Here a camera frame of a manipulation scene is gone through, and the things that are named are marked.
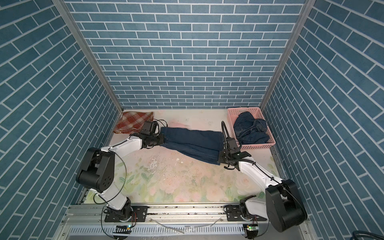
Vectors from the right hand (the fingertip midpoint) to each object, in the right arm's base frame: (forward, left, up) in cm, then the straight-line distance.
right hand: (219, 154), depth 89 cm
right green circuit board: (-34, -16, -10) cm, 39 cm away
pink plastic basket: (+40, -30, -4) cm, 50 cm away
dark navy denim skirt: (+20, -22, -1) cm, 30 cm away
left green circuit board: (-40, +46, -8) cm, 62 cm away
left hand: (+8, +36, +1) cm, 37 cm away
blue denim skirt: (+9, +12, -5) cm, 16 cm away
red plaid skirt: (+23, +64, -1) cm, 68 cm away
